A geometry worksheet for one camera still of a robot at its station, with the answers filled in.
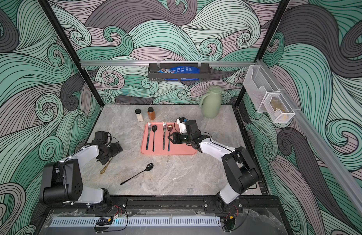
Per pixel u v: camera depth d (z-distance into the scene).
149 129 1.04
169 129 1.03
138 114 1.04
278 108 0.67
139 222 0.70
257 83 0.95
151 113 1.05
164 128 1.07
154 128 1.04
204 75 0.91
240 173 0.45
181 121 0.80
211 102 1.01
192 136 0.70
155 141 0.98
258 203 0.75
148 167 0.86
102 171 0.85
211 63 0.95
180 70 0.92
